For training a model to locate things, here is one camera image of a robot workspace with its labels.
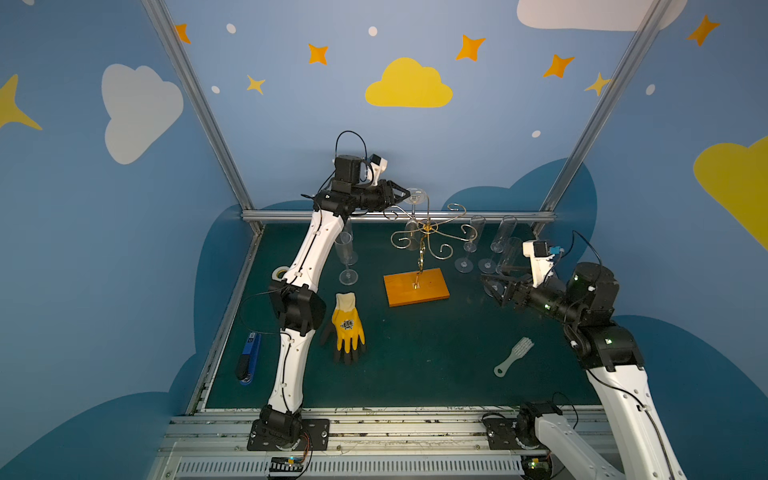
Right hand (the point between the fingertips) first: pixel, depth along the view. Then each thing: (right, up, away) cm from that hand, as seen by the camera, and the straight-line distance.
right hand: (498, 271), depth 66 cm
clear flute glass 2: (+4, 0, +44) cm, 44 cm away
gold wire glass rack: (-13, -7, +35) cm, 38 cm away
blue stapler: (-64, -26, +16) cm, 71 cm away
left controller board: (-51, -48, +7) cm, 70 cm away
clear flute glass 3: (+13, -1, +44) cm, 46 cm away
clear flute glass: (-39, +5, +26) cm, 47 cm away
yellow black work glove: (-38, -20, +24) cm, 49 cm away
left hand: (-19, +21, +15) cm, 33 cm away
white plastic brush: (+13, -26, +22) cm, 36 cm away
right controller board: (+12, -49, +7) cm, 51 cm away
